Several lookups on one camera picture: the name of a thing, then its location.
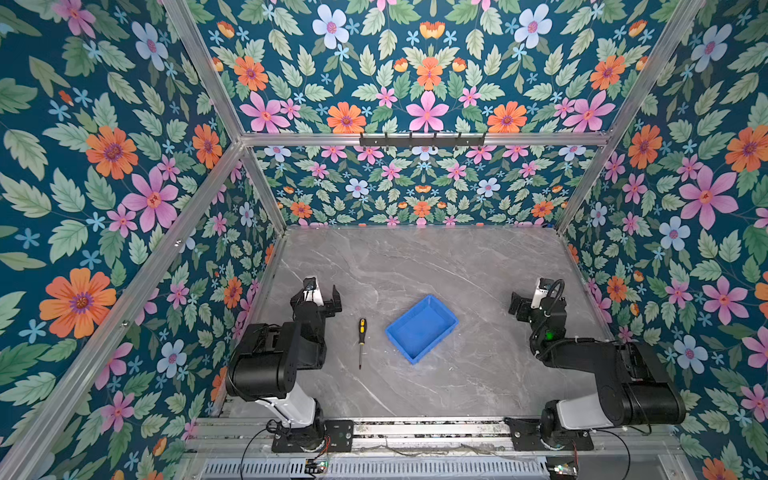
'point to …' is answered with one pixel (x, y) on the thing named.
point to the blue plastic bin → (421, 328)
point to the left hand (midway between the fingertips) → (319, 280)
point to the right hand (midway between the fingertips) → (530, 294)
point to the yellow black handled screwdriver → (362, 328)
